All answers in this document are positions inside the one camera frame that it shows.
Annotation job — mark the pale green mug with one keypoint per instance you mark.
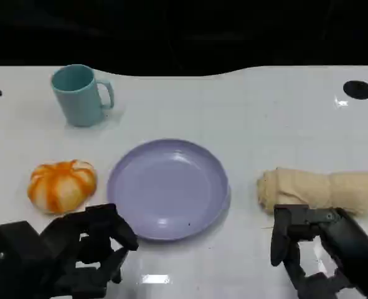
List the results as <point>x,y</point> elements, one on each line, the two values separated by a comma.
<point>78,99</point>

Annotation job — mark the lilac plate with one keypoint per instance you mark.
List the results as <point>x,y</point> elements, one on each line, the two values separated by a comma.
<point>168,190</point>

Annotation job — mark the beige towel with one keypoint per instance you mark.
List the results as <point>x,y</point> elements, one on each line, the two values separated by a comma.
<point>317,188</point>

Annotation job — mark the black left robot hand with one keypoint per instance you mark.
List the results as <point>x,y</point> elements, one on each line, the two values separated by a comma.
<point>93,224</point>

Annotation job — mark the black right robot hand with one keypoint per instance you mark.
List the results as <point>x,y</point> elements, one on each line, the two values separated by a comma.
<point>345,236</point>

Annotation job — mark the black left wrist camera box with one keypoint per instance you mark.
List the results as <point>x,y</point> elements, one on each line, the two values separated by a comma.
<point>12,255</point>

